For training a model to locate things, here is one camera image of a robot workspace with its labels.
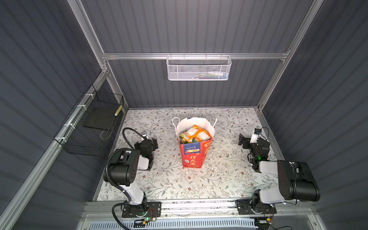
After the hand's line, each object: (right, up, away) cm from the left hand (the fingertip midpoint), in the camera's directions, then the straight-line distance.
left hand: (146, 140), depth 95 cm
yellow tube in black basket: (-13, +17, -15) cm, 26 cm away
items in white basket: (+43, +43, -4) cm, 61 cm away
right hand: (+68, +4, -5) cm, 68 cm away
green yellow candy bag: (+26, +4, -18) cm, 32 cm away
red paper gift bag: (+31, -5, -20) cm, 37 cm away
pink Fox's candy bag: (+32, +6, -16) cm, 37 cm away
